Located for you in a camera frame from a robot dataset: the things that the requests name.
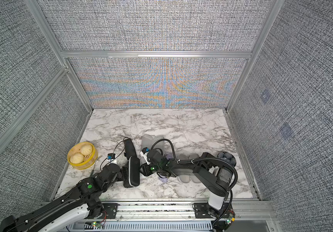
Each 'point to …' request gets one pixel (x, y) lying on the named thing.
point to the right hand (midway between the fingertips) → (139, 166)
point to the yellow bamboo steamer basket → (89, 160)
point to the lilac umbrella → (163, 176)
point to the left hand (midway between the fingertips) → (127, 167)
